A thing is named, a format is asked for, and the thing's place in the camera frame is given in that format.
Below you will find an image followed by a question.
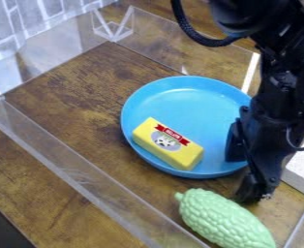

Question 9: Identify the blue round tray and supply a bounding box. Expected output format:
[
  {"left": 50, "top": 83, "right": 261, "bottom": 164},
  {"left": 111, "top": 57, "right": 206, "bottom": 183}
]
[{"left": 119, "top": 76, "right": 250, "bottom": 179}]

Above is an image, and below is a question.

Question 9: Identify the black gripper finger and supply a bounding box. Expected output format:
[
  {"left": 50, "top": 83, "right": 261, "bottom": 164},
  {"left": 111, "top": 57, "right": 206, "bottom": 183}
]
[
  {"left": 235, "top": 172, "right": 274, "bottom": 203},
  {"left": 225, "top": 120, "right": 245, "bottom": 162}
]

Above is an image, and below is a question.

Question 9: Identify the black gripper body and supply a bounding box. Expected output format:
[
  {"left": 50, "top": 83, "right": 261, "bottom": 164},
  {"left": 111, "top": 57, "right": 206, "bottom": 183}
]
[{"left": 238, "top": 98, "right": 304, "bottom": 191}]

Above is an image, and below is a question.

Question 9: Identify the white sponge block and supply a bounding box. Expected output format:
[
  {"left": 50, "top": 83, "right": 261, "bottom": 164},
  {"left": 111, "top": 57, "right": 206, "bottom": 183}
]
[{"left": 282, "top": 151, "right": 304, "bottom": 194}]

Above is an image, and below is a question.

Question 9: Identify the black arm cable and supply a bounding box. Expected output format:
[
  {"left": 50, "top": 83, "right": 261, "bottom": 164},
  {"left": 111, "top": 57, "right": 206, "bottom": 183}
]
[{"left": 169, "top": 0, "right": 241, "bottom": 48}]

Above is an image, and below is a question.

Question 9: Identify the white patterned curtain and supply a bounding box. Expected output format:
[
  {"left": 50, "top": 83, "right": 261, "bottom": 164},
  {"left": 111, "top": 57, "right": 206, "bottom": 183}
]
[{"left": 0, "top": 0, "right": 115, "bottom": 62}]

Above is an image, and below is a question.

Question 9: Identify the yellow butter brick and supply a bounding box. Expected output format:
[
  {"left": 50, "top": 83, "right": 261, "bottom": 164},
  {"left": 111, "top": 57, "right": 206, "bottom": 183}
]
[{"left": 131, "top": 117, "right": 203, "bottom": 171}]

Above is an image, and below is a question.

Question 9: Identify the clear acrylic enclosure wall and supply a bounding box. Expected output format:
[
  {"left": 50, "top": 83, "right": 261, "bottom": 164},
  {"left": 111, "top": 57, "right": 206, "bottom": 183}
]
[{"left": 0, "top": 6, "right": 304, "bottom": 248}]

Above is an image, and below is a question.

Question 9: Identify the green bitter melon toy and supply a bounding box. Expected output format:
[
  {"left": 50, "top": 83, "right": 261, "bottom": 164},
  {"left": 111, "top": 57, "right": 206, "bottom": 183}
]
[{"left": 174, "top": 189, "right": 277, "bottom": 248}]

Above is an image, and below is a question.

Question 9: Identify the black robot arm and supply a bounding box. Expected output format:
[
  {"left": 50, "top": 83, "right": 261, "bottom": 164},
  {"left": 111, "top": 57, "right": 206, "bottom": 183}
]
[{"left": 210, "top": 0, "right": 304, "bottom": 202}]

